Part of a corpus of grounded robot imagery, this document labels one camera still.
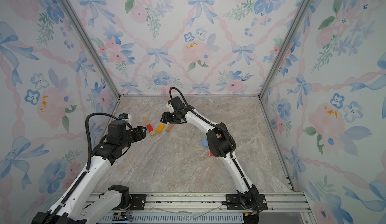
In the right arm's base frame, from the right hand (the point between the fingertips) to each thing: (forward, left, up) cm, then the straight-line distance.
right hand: (165, 120), depth 96 cm
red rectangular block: (0, +12, -9) cm, 15 cm away
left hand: (-13, +8, +10) cm, 19 cm away
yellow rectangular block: (-2, +4, -7) cm, 8 cm away
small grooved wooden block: (-6, +9, -6) cm, 12 cm away
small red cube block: (-19, -29, -9) cm, 36 cm away
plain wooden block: (-1, -2, -8) cm, 8 cm away
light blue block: (-11, -25, -8) cm, 29 cm away
